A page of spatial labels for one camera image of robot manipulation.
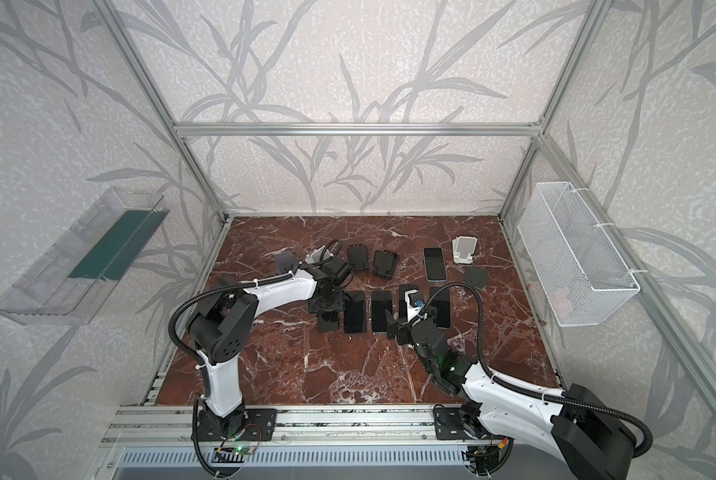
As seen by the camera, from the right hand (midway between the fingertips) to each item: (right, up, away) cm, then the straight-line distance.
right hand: (402, 299), depth 83 cm
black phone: (-23, -10, +8) cm, 26 cm away
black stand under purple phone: (-4, +9, +16) cm, 19 cm away
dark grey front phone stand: (+28, +4, +19) cm, 34 cm away
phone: (-6, -3, +12) cm, 14 cm away
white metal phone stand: (-28, +12, +14) cm, 33 cm away
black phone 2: (-14, -6, +10) cm, 18 cm away
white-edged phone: (+14, +8, +22) cm, 27 cm away
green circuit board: (-39, -34, -13) cm, 53 cm away
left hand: (-20, -3, +12) cm, 24 cm away
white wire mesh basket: (+35, +10, -22) cm, 43 cm away
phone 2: (+1, -5, +11) cm, 12 cm away
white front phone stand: (+23, +13, +21) cm, 34 cm away
